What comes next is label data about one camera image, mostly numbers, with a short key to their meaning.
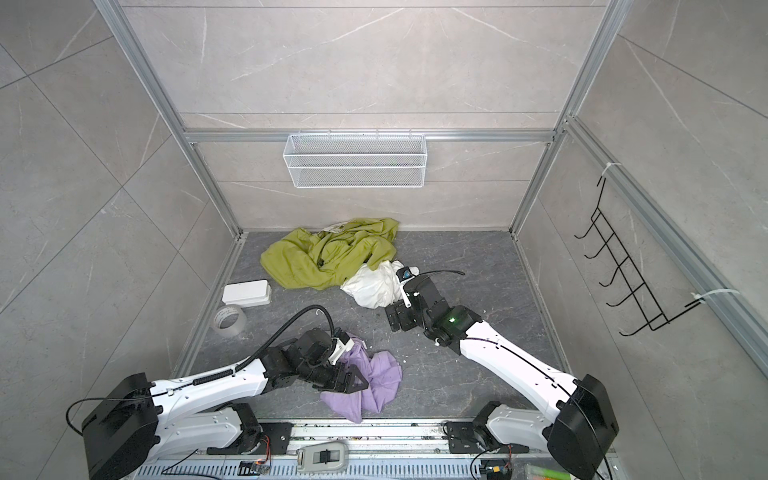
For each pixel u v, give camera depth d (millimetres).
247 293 955
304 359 633
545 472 699
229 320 951
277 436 733
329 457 683
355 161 1007
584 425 386
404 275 684
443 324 551
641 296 645
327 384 694
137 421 402
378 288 979
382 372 804
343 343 751
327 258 1009
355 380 700
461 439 730
